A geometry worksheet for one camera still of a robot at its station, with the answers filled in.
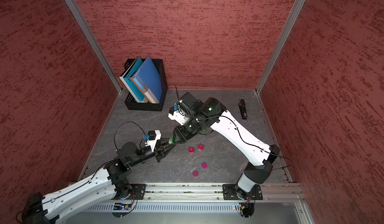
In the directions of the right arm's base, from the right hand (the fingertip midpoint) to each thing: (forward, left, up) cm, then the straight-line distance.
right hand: (180, 141), depth 62 cm
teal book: (+54, +31, +2) cm, 62 cm away
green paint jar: (+2, +5, -2) cm, 5 cm away
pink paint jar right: (+8, -9, -26) cm, 29 cm away
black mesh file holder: (+45, +42, -25) cm, 66 cm away
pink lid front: (-6, -5, -28) cm, 29 cm away
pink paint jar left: (+6, -3, -27) cm, 28 cm away
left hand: (+2, +4, -7) cm, 8 cm away
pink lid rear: (-2, -11, -29) cm, 31 cm away
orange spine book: (+39, +27, -4) cm, 48 cm away
